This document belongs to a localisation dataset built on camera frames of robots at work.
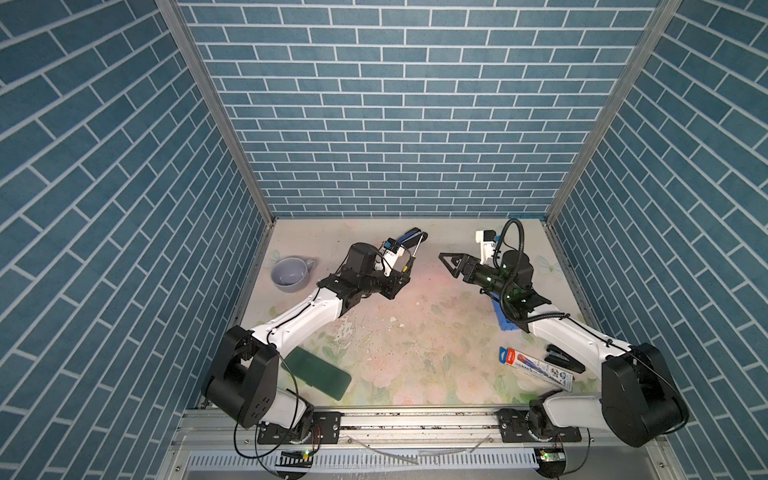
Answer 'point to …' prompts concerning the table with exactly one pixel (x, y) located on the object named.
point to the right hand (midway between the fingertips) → (443, 255)
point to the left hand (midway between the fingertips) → (405, 277)
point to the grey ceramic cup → (290, 274)
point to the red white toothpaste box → (536, 368)
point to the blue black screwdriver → (411, 237)
